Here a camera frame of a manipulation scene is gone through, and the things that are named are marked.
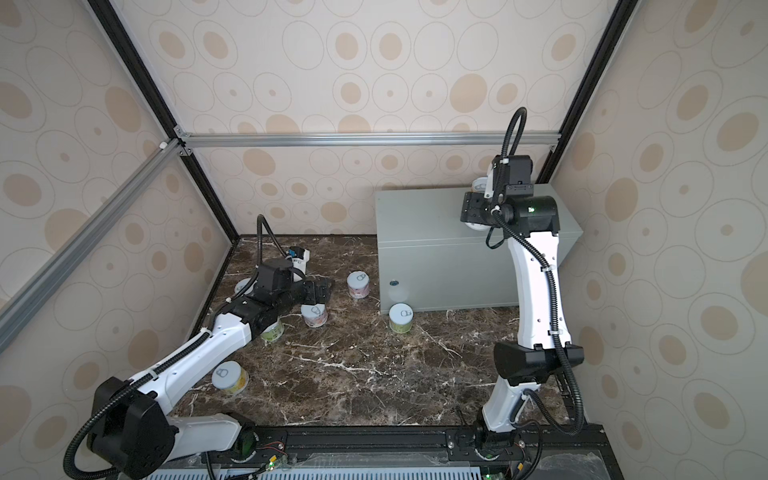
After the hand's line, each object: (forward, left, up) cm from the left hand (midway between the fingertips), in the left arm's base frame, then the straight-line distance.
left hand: (328, 277), depth 81 cm
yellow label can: (+9, +33, -16) cm, 38 cm away
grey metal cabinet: (+3, -28, +4) cm, 28 cm away
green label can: (-3, -20, -17) cm, 26 cm away
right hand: (+9, -39, +18) cm, 43 cm away
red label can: (-3, +7, -17) cm, 18 cm away
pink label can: (+10, -6, -17) cm, 20 cm away
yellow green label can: (-22, +25, -14) cm, 36 cm away
